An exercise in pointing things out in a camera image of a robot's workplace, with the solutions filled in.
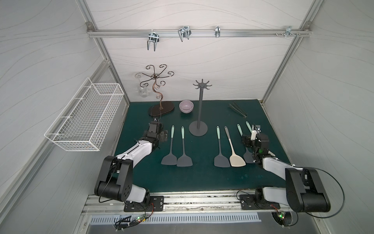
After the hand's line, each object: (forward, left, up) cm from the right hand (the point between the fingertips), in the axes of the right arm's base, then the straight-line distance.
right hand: (253, 133), depth 91 cm
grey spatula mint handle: (-16, +21, -7) cm, 27 cm away
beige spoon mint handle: (-9, -11, -8) cm, 16 cm away
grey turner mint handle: (-17, +51, -5) cm, 54 cm away
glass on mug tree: (+24, +74, +13) cm, 78 cm away
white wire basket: (-11, +90, +25) cm, 94 cm away
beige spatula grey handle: (-16, +12, -7) cm, 21 cm away
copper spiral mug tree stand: (+26, +62, -6) cm, 68 cm away
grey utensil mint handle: (-18, +43, -6) cm, 47 cm away
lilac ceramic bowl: (+26, +44, -4) cm, 52 cm away
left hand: (-2, +61, +1) cm, 61 cm away
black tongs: (+30, +4, -9) cm, 32 cm away
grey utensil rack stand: (+9, +34, -8) cm, 36 cm away
